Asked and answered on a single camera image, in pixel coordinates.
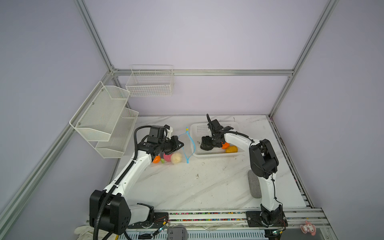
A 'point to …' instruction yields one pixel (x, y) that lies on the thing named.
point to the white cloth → (86, 232)
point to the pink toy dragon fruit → (167, 157)
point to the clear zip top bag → (187, 151)
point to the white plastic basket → (199, 130)
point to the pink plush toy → (309, 227)
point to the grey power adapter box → (178, 232)
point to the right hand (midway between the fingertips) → (205, 143)
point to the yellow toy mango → (231, 149)
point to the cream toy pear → (176, 158)
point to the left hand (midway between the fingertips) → (183, 145)
